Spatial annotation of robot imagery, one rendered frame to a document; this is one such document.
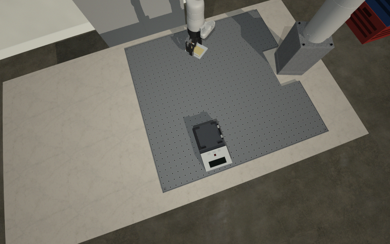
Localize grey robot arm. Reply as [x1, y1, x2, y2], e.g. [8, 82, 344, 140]
[186, 0, 365, 43]

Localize grey and white cassette dock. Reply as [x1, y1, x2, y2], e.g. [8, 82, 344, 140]
[192, 121, 232, 172]

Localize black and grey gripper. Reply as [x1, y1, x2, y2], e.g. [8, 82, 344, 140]
[186, 28, 203, 56]

